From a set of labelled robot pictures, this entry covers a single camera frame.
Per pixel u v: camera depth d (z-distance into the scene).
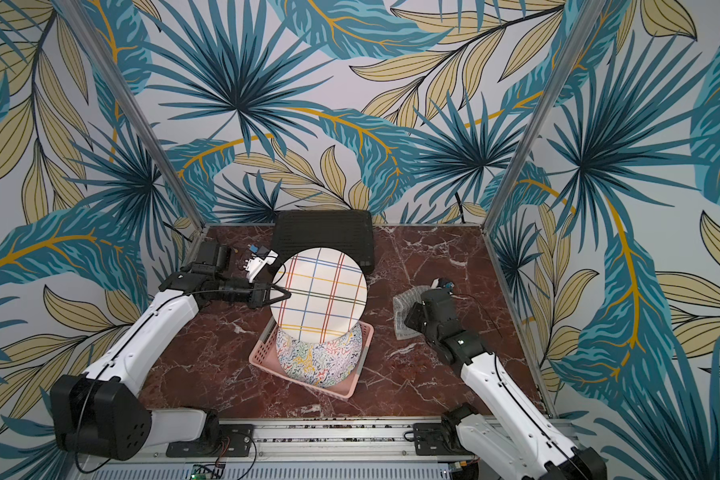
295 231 1.13
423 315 0.62
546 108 0.84
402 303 0.78
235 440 0.74
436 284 0.73
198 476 0.71
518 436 0.42
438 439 0.73
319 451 0.73
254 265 0.69
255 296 0.66
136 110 0.85
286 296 0.74
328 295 0.78
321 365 0.84
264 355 0.84
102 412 0.39
